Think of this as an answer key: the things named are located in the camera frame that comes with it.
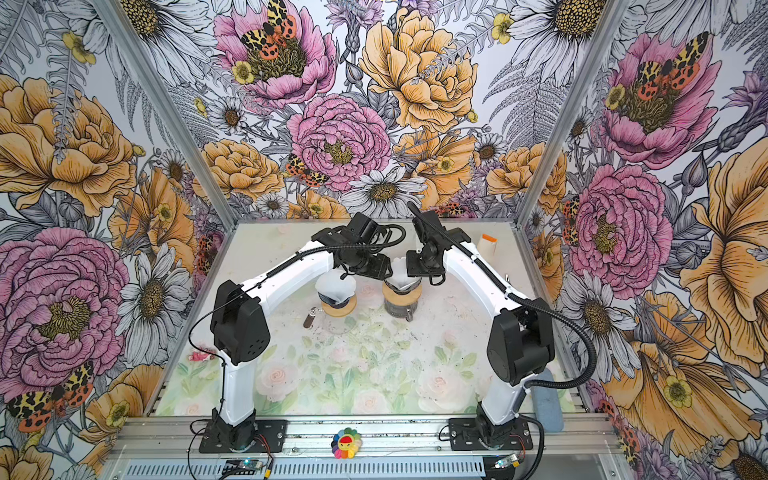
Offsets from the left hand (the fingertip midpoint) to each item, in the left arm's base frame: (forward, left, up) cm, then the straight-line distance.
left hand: (380, 278), depth 88 cm
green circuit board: (-43, +32, -14) cm, 55 cm away
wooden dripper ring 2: (-9, +12, -2) cm, 15 cm away
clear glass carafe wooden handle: (-7, +15, -14) cm, 22 cm away
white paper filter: (+1, -5, -1) cm, 5 cm away
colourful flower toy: (-39, +8, -12) cm, 41 cm away
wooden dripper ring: (-5, -6, -3) cm, 8 cm away
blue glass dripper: (-6, +14, -3) cm, 15 cm away
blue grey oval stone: (-32, -42, -11) cm, 53 cm away
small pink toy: (-17, +50, -12) cm, 55 cm away
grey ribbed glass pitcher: (-4, -6, -12) cm, 14 cm away
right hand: (-1, -10, +1) cm, 10 cm away
